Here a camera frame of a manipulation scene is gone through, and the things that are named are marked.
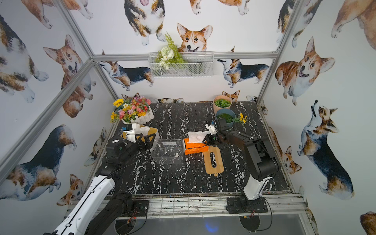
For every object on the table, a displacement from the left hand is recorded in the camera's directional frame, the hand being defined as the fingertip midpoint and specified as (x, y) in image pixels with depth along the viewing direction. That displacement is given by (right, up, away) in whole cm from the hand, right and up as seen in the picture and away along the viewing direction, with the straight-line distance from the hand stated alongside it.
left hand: (147, 131), depth 77 cm
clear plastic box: (+7, -15, +18) cm, 25 cm away
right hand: (+33, -6, +16) cm, 37 cm away
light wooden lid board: (+40, -23, +10) cm, 47 cm away
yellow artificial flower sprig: (+54, +6, +15) cm, 56 cm away
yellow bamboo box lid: (-3, -2, +17) cm, 17 cm away
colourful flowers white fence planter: (-16, +12, +18) cm, 27 cm away
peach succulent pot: (+44, +18, +29) cm, 55 cm away
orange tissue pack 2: (-7, -1, +14) cm, 16 cm away
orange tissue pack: (+24, -9, +15) cm, 30 cm away
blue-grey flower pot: (+48, +9, +27) cm, 56 cm away
